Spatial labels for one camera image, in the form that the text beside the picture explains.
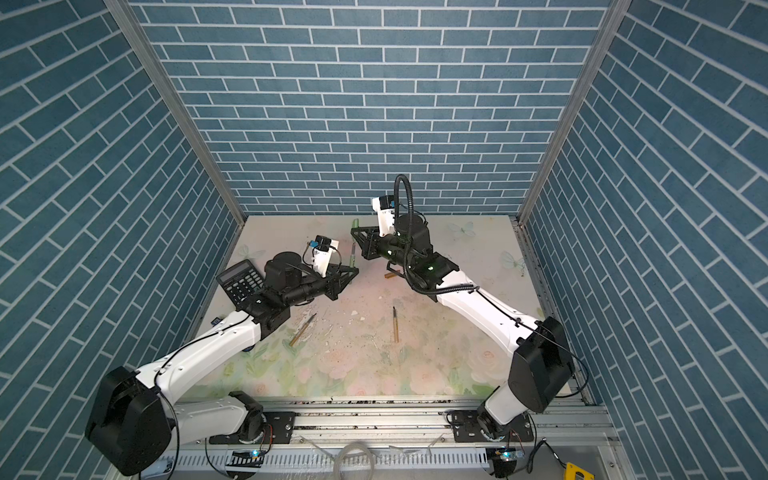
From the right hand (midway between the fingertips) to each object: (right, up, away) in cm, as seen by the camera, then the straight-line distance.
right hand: (349, 228), depth 72 cm
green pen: (+1, -7, +2) cm, 7 cm away
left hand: (+2, -11, +4) cm, 12 cm away
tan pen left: (-18, -31, +19) cm, 40 cm away
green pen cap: (+2, +1, 0) cm, 2 cm away
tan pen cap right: (+9, -15, +31) cm, 36 cm away
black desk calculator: (-41, -16, +27) cm, 52 cm away
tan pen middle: (+11, -29, +19) cm, 37 cm away
